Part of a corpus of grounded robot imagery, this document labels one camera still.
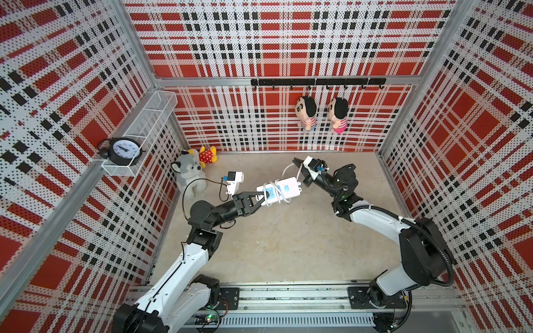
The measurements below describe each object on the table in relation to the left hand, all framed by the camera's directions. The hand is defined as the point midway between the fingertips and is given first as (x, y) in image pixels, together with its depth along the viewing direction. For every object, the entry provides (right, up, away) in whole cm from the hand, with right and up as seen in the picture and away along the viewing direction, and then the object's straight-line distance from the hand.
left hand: (271, 196), depth 62 cm
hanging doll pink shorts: (+30, +36, +33) cm, 58 cm away
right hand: (+9, +13, +13) cm, 20 cm away
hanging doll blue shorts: (+14, +35, +28) cm, 47 cm away
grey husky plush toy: (-39, +5, +32) cm, 51 cm away
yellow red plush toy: (-39, +16, +52) cm, 67 cm away
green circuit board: (-23, -43, +7) cm, 49 cm away
